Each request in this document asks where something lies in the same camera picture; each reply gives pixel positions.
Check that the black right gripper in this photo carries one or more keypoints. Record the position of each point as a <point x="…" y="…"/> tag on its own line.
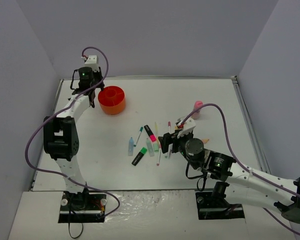
<point x="168" y="141"/>

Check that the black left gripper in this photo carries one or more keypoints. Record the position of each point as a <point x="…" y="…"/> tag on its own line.
<point x="94" y="89"/>

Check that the pink-capped black highlighter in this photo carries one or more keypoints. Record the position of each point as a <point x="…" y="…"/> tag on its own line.
<point x="150" y="133"/>

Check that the green-capped black highlighter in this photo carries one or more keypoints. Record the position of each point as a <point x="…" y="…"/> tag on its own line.
<point x="139" y="156"/>

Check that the pink-capped white pen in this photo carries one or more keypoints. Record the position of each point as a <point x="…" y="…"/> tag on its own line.
<point x="159" y="157"/>

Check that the teal-capped white marker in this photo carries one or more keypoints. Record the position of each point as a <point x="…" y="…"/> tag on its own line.
<point x="138" y="136"/>

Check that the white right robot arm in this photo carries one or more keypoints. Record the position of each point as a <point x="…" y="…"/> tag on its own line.
<point x="237" y="183"/>

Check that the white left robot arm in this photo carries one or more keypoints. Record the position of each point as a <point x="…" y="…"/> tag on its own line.
<point x="60" y="136"/>

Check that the green-capped white pen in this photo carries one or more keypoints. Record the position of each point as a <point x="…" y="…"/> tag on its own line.
<point x="167" y="154"/>

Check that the yellow thin pen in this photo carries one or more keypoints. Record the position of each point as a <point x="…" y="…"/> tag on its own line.
<point x="156" y="129"/>

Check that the light green highlighter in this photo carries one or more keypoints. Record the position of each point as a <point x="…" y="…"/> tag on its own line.
<point x="150" y="147"/>

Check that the magenta-capped white pen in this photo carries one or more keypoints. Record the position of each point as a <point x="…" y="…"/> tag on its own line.
<point x="169" y="126"/>

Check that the orange round desk organizer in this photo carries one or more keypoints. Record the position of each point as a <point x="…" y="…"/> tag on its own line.
<point x="112" y="100"/>

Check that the light blue highlighter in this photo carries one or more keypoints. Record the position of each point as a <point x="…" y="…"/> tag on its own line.
<point x="130" y="147"/>

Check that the pink-capped clear bottle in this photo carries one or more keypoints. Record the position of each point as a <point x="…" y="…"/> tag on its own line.
<point x="196" y="114"/>

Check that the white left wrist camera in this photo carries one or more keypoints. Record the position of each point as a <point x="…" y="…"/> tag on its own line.
<point x="91" y="61"/>

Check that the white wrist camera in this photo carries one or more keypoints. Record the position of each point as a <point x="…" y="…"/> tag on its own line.
<point x="91" y="61"/>
<point x="186" y="127"/>

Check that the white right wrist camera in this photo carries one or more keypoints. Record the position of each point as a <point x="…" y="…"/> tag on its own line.
<point x="186" y="127"/>

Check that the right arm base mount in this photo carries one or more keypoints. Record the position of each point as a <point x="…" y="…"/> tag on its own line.
<point x="212" y="205"/>

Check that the aluminium table edge rail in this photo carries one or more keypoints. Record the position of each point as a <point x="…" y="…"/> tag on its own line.
<point x="260" y="155"/>

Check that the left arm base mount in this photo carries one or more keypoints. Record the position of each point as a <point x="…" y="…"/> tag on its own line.
<point x="81" y="208"/>

